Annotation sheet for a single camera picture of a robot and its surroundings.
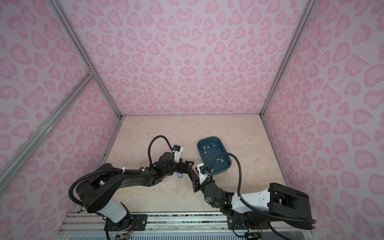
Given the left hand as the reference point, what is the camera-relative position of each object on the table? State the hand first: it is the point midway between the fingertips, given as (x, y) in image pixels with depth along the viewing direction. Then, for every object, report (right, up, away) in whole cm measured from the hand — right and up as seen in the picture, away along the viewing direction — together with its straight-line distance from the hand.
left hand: (190, 159), depth 87 cm
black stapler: (+3, -10, -1) cm, 10 cm away
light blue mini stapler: (-6, -10, +1) cm, 11 cm away
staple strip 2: (+10, +5, +13) cm, 17 cm away
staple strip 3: (+16, +7, +14) cm, 22 cm away
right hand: (+2, -3, -11) cm, 11 cm away
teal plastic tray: (+11, +1, +10) cm, 15 cm away
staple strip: (+20, -2, +8) cm, 21 cm away
